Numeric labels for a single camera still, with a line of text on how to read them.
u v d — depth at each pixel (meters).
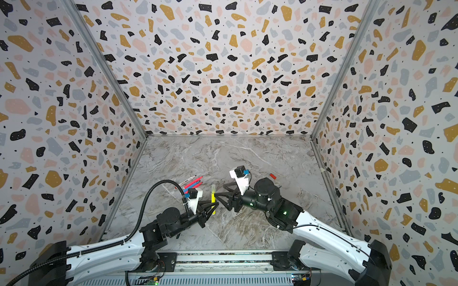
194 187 0.97
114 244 0.51
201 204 0.67
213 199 0.70
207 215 0.69
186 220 0.62
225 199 0.58
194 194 0.63
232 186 0.65
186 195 0.63
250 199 0.58
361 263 0.41
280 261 0.74
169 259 0.76
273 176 1.02
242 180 0.58
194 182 0.98
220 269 0.73
